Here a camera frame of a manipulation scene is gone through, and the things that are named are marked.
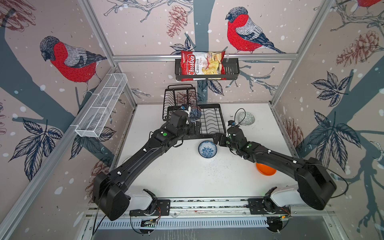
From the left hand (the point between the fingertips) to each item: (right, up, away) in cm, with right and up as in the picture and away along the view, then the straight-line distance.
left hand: (194, 123), depth 76 cm
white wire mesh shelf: (-50, +9, +2) cm, 51 cm away
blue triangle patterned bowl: (0, +5, +6) cm, 7 cm away
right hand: (+13, -10, +11) cm, 19 cm away
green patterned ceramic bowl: (+40, +1, +32) cm, 51 cm away
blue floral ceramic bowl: (+8, -18, +17) cm, 26 cm away
